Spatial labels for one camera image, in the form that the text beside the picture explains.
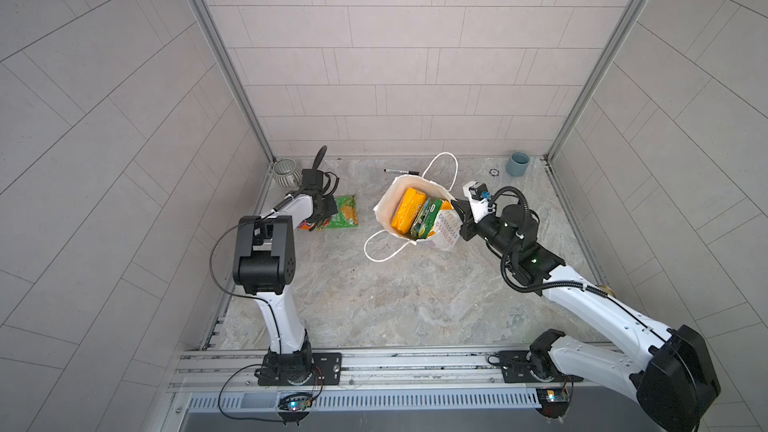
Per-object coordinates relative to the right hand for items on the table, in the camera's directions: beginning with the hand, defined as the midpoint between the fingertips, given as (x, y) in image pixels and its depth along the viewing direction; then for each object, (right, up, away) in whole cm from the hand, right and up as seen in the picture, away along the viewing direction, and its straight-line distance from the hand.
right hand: (451, 202), depth 75 cm
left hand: (-35, -2, +26) cm, 44 cm away
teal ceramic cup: (+29, +11, +30) cm, 43 cm away
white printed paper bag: (-1, -6, +1) cm, 7 cm away
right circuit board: (+23, -46, -6) cm, 52 cm away
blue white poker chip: (+23, +9, +37) cm, 45 cm away
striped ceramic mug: (-54, +8, +33) cm, 64 cm away
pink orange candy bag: (-35, -5, -6) cm, 36 cm away
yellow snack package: (-11, -3, +10) cm, 15 cm away
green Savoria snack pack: (-6, -5, +10) cm, 13 cm away
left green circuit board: (-36, -43, -10) cm, 57 cm away
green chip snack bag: (-31, -6, +22) cm, 38 cm away
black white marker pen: (-12, +9, +38) cm, 41 cm away
